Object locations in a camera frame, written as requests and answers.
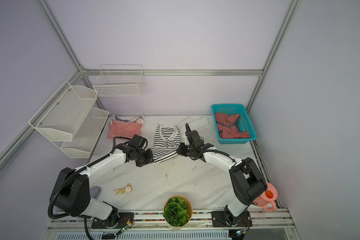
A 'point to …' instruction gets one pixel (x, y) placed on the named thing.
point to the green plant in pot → (178, 210)
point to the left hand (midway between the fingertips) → (153, 161)
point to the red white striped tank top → (126, 129)
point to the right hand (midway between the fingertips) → (173, 151)
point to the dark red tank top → (227, 127)
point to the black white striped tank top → (166, 141)
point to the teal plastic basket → (244, 122)
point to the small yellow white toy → (128, 189)
